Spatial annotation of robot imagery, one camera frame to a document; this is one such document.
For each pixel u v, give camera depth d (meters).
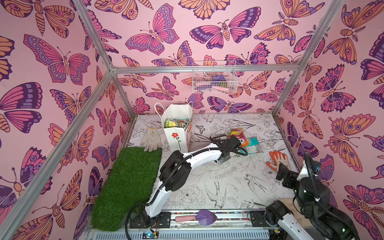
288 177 0.55
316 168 0.49
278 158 0.92
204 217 0.73
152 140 1.06
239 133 1.03
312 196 0.42
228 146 0.70
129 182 0.85
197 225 0.73
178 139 0.86
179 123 0.90
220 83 0.92
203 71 0.95
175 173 0.51
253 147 0.97
